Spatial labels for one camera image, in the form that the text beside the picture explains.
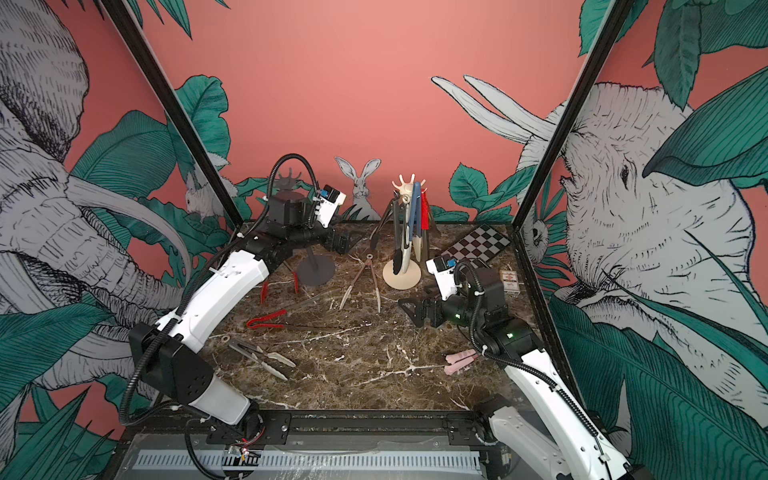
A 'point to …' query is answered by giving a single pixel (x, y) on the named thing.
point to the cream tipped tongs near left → (255, 353)
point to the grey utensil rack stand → (314, 270)
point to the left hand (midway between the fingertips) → (353, 220)
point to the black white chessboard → (479, 247)
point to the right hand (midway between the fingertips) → (411, 292)
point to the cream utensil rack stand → (411, 277)
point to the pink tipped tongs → (459, 361)
